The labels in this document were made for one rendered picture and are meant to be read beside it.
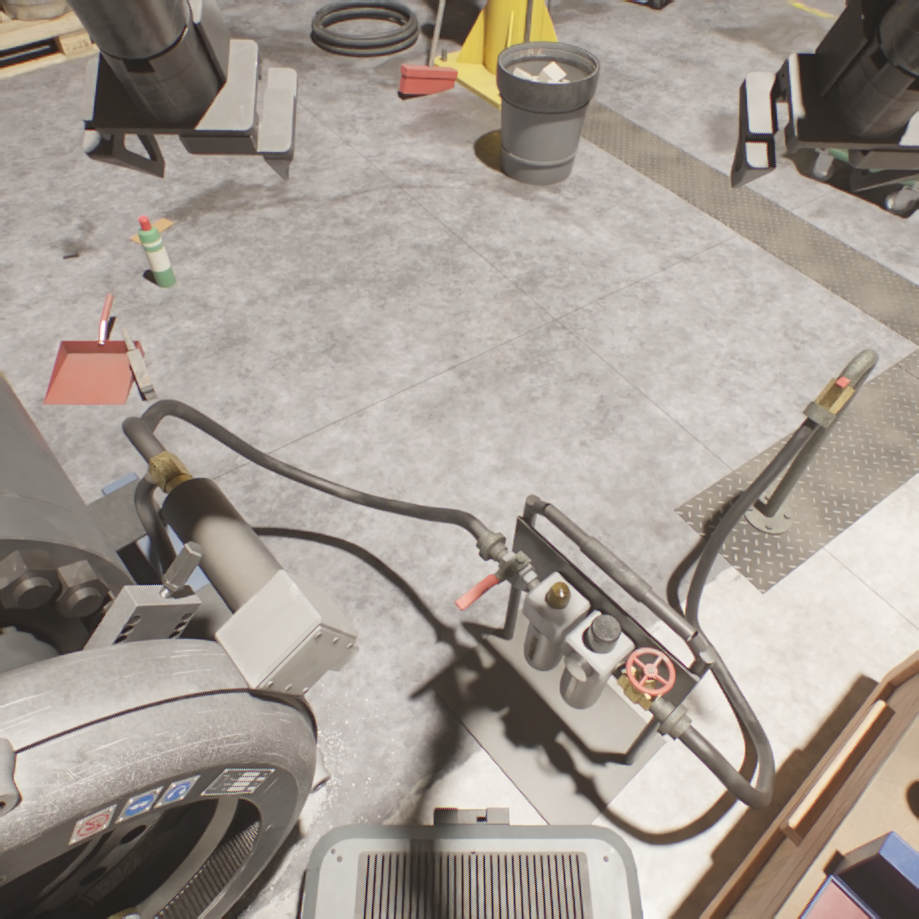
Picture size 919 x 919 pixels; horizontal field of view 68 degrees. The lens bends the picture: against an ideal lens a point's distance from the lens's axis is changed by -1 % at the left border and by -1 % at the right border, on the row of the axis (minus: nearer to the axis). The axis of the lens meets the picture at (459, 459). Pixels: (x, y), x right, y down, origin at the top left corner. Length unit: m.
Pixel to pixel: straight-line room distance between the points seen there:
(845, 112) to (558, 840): 1.06
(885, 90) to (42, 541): 0.93
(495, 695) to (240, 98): 1.30
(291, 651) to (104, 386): 1.67
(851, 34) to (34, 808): 0.77
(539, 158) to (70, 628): 2.44
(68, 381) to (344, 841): 1.64
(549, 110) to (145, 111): 2.45
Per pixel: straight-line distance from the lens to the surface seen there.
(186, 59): 0.48
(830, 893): 1.13
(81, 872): 1.14
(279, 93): 0.53
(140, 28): 0.45
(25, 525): 0.98
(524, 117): 2.92
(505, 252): 2.63
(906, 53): 0.50
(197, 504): 0.88
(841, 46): 0.54
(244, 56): 0.53
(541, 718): 1.56
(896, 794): 1.21
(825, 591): 1.92
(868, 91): 0.53
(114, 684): 0.69
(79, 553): 1.01
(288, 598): 0.75
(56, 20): 4.64
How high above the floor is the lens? 1.48
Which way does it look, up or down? 51 degrees down
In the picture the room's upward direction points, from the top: 2 degrees clockwise
